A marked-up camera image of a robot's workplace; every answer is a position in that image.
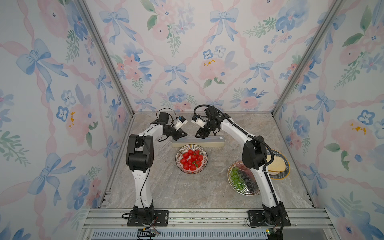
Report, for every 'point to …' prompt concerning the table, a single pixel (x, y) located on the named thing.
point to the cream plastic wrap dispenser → (193, 141)
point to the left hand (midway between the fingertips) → (186, 133)
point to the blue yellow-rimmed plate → (286, 172)
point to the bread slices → (278, 167)
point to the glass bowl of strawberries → (191, 159)
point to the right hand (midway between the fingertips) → (200, 130)
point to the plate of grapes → (241, 179)
